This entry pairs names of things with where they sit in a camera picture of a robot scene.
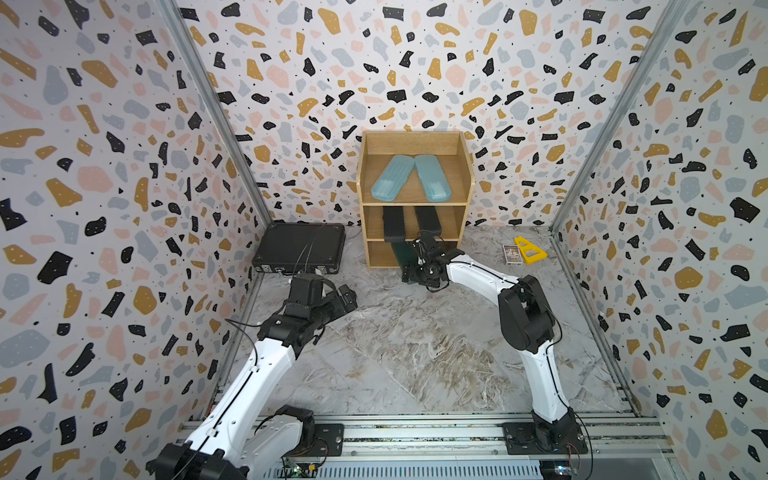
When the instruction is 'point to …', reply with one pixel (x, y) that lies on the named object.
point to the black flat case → (282, 241)
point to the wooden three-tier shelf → (449, 152)
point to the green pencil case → (405, 253)
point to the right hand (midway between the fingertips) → (412, 277)
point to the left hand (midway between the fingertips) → (345, 298)
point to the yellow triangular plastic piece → (529, 247)
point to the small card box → (512, 254)
